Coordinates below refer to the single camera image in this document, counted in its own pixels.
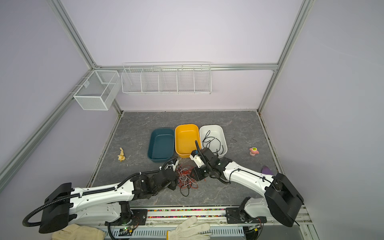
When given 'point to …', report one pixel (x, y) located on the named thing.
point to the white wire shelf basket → (167, 79)
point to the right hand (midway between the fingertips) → (193, 175)
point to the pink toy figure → (253, 151)
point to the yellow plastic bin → (185, 135)
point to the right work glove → (187, 230)
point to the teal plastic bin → (161, 145)
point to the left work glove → (77, 232)
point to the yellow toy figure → (121, 157)
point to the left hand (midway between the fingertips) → (177, 176)
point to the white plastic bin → (213, 137)
